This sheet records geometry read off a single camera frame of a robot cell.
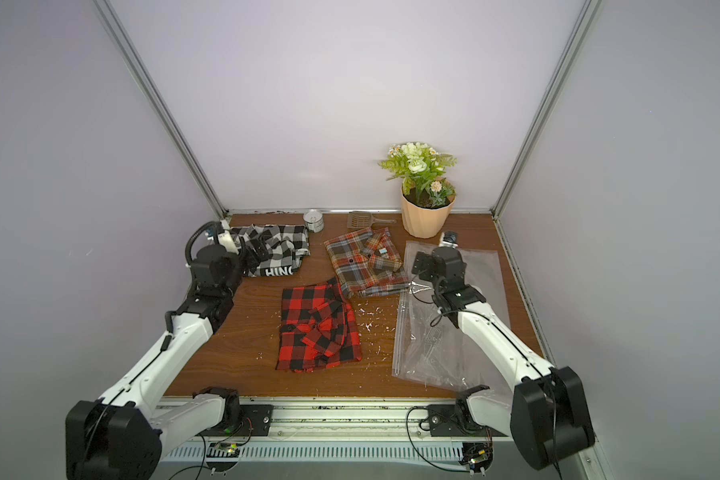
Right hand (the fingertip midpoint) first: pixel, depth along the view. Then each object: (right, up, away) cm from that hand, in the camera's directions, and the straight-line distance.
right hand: (440, 247), depth 82 cm
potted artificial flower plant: (+1, +17, +24) cm, 29 cm away
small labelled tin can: (-41, +9, +29) cm, 51 cm away
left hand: (-52, +3, -3) cm, 53 cm away
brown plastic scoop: (-22, +10, +35) cm, 43 cm away
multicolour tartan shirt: (-21, -7, +18) cm, 28 cm away
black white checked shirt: (-50, 0, +23) cm, 55 cm away
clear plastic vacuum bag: (-4, -27, -5) cm, 28 cm away
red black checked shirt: (-35, -24, +4) cm, 43 cm away
